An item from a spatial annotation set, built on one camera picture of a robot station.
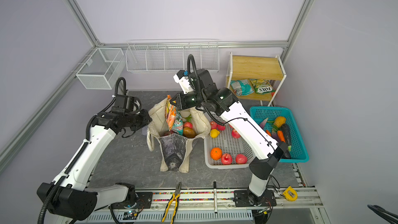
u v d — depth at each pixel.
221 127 0.94
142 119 0.67
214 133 0.90
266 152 0.42
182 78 0.56
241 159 0.81
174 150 0.76
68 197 0.37
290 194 0.74
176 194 0.75
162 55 0.98
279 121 0.96
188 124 0.93
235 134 0.91
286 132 0.91
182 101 0.55
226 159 0.81
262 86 0.97
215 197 0.74
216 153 0.83
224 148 0.91
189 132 0.87
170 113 0.63
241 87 0.96
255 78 1.04
